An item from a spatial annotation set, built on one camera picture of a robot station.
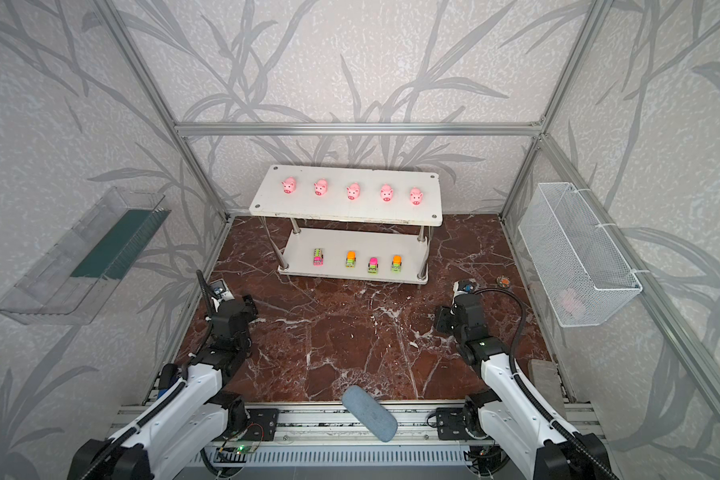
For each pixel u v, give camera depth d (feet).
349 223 2.43
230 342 2.08
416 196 2.47
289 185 2.55
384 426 2.35
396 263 3.15
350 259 3.19
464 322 2.12
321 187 2.53
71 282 2.10
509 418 1.88
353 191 2.52
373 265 3.14
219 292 2.28
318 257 3.19
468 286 2.46
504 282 3.33
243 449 2.31
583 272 2.00
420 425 2.46
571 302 2.38
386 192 2.51
